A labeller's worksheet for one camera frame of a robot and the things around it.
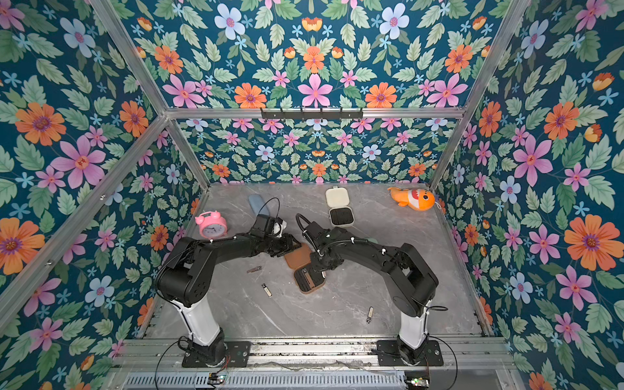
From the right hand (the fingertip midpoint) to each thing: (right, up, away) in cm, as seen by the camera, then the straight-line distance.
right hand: (325, 262), depth 89 cm
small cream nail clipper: (-21, -10, -3) cm, 23 cm away
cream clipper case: (+7, +17, +19) cm, 27 cm away
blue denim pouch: (-32, +21, +22) cm, 44 cm away
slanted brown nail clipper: (-27, -4, +3) cm, 28 cm away
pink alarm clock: (-46, +13, +7) cm, 48 cm away
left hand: (-10, +5, +6) cm, 13 cm away
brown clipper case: (-10, -1, +6) cm, 12 cm away
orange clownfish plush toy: (+40, +24, +15) cm, 49 cm away
